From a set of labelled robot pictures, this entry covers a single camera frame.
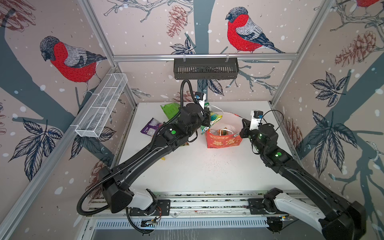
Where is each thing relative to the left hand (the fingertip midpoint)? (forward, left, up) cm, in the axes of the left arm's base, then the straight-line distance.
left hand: (208, 108), depth 67 cm
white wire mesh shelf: (+10, +57, -8) cm, 59 cm away
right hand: (0, -17, -10) cm, 20 cm away
